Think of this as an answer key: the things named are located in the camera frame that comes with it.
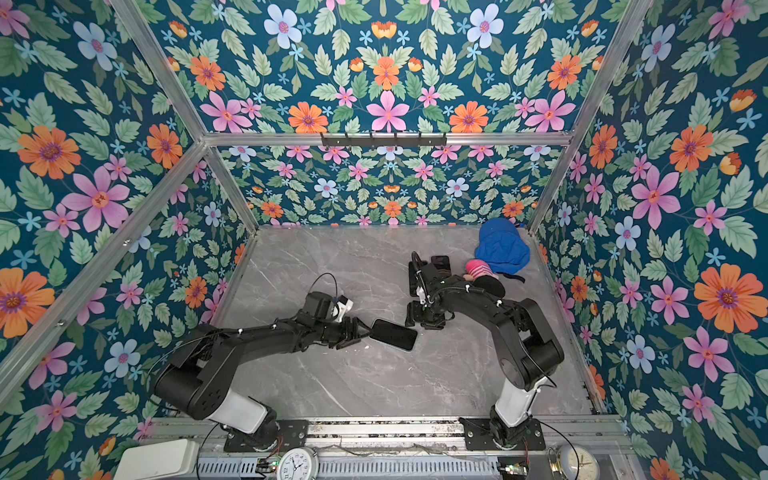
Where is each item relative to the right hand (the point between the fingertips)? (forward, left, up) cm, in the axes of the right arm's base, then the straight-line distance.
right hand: (413, 322), depth 90 cm
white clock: (-35, +27, +1) cm, 44 cm away
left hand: (-4, +13, +3) cm, 14 cm away
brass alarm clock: (-35, -33, +2) cm, 48 cm away
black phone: (-3, +6, -2) cm, 7 cm away
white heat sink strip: (-36, +14, -5) cm, 39 cm away
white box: (-35, +56, +2) cm, 66 cm away
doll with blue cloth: (+29, -34, -2) cm, 45 cm away
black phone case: (+18, 0, -3) cm, 18 cm away
